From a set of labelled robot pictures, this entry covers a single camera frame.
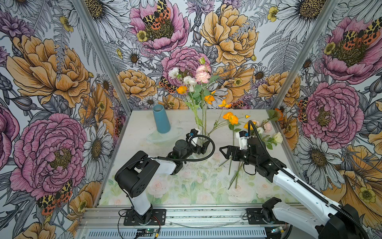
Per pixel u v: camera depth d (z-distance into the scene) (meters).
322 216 0.42
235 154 0.69
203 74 0.70
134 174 0.48
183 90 0.79
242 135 0.72
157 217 0.74
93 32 0.80
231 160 0.71
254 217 0.74
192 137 0.74
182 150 0.69
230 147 0.70
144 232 0.71
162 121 1.05
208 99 0.77
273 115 1.16
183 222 0.74
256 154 0.60
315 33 0.81
